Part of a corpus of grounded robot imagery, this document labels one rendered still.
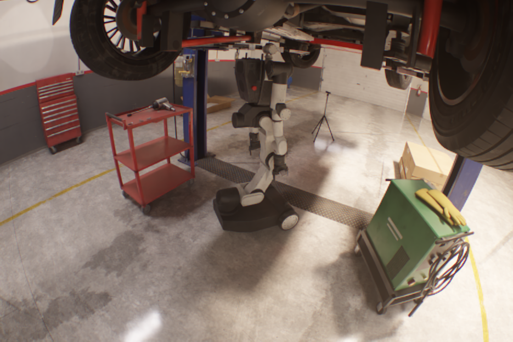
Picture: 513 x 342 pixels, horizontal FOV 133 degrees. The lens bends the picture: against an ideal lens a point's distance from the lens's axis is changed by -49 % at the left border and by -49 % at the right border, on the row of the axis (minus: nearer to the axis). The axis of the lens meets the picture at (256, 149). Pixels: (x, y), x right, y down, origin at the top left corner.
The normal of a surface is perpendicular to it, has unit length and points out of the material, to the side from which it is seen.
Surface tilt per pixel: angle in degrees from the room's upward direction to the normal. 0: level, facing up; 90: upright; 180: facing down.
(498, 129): 132
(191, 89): 90
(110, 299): 0
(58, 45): 90
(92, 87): 90
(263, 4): 112
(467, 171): 90
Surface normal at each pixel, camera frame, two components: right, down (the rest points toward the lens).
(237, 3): -0.21, 0.81
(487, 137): -0.46, 0.86
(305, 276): 0.08, -0.91
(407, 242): -0.99, -0.15
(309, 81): -0.51, 0.32
